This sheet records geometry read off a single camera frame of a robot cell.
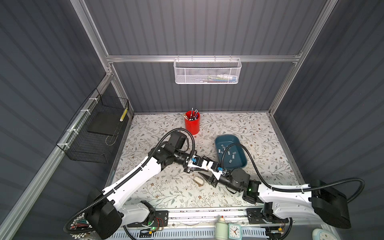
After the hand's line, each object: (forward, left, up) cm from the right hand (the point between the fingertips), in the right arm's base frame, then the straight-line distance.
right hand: (203, 168), depth 72 cm
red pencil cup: (+34, +6, -5) cm, 35 cm away
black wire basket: (+12, +56, +11) cm, 58 cm away
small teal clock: (-24, -14, -16) cm, 32 cm away
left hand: (0, -2, +5) cm, 5 cm away
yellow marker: (+24, +44, +11) cm, 51 cm away
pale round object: (-25, -53, -16) cm, 60 cm away
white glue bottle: (-24, -7, -11) cm, 27 cm away
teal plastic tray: (+15, -20, -18) cm, 31 cm away
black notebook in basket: (+19, +49, +13) cm, 54 cm away
